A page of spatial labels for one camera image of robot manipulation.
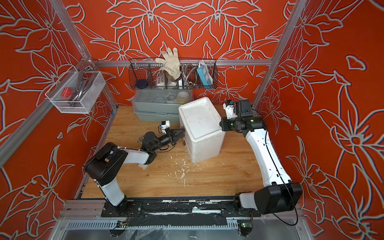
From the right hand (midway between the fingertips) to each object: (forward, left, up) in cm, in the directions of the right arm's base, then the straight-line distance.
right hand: (219, 121), depth 76 cm
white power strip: (+30, +35, +4) cm, 47 cm away
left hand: (-3, +18, -5) cm, 19 cm away
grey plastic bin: (+21, +36, -9) cm, 43 cm away
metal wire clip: (+3, +49, -21) cm, 53 cm away
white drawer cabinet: (-9, +8, -2) cm, 12 cm away
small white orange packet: (-14, +44, -26) cm, 53 cm away
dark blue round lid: (+30, +48, +2) cm, 57 cm away
